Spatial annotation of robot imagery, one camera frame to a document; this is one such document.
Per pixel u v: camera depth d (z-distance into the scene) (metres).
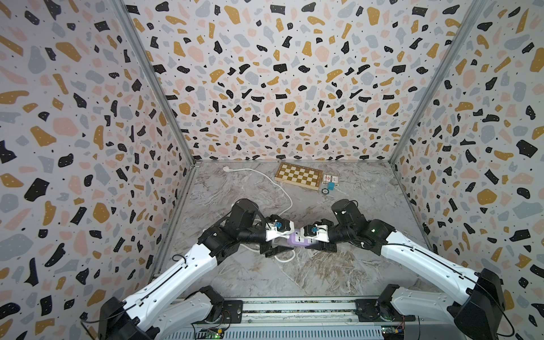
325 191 1.09
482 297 0.39
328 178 1.13
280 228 0.57
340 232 0.63
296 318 0.73
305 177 1.13
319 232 0.62
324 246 0.65
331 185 1.12
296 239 0.69
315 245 0.70
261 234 0.60
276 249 0.61
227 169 1.17
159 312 0.42
